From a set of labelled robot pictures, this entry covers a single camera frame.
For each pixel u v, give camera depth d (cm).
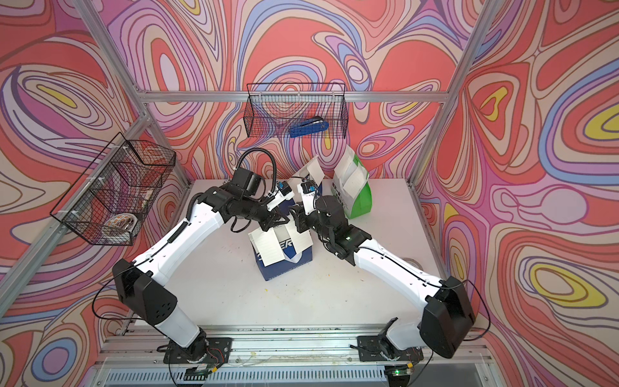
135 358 73
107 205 73
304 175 95
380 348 66
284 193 67
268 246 74
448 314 40
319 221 59
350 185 96
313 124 88
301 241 79
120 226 71
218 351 73
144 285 41
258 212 65
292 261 80
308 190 63
